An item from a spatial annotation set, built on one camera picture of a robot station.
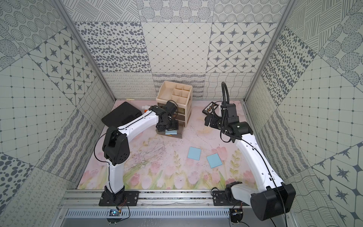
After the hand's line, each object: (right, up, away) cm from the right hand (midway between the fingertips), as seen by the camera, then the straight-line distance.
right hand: (213, 122), depth 78 cm
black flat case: (-64, +3, +25) cm, 68 cm away
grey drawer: (-20, -10, +16) cm, 28 cm away
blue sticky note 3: (+3, -25, +11) cm, 28 cm away
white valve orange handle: (-48, +9, +33) cm, 59 cm away
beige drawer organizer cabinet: (-18, +17, +12) cm, 27 cm away
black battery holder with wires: (+5, +9, +36) cm, 38 cm away
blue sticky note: (-25, -8, +15) cm, 30 cm away
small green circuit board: (-52, -46, -6) cm, 70 cm away
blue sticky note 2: (-10, -21, +13) cm, 27 cm away
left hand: (-20, -6, +11) cm, 24 cm away
